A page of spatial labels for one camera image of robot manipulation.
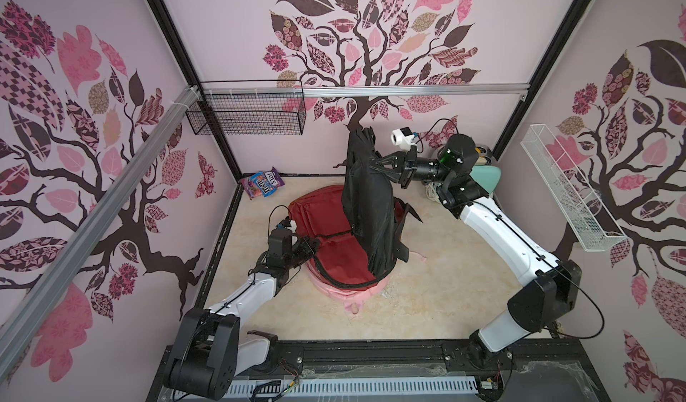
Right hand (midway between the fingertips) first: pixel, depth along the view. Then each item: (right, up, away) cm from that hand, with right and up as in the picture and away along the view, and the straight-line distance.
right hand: (370, 170), depth 59 cm
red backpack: (-16, -13, +36) cm, 41 cm away
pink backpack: (-4, -37, +22) cm, 43 cm away
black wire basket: (-41, +27, +36) cm, 61 cm away
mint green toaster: (+48, +3, +41) cm, 64 cm away
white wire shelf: (+62, -13, +14) cm, 65 cm away
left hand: (-15, -22, +28) cm, 39 cm away
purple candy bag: (-43, 0, +55) cm, 70 cm away
